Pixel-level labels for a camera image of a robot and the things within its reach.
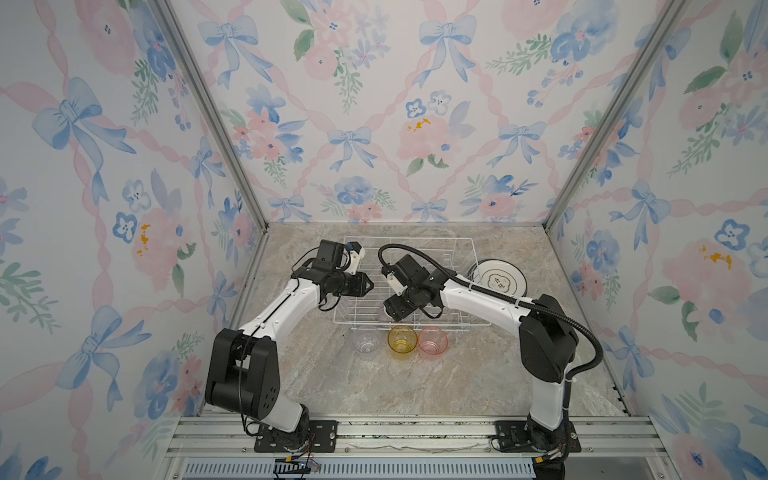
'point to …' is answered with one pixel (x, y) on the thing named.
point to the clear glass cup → (366, 342)
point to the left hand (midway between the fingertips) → (370, 282)
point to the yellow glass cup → (402, 342)
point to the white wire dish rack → (365, 309)
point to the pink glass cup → (432, 343)
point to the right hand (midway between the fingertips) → (395, 302)
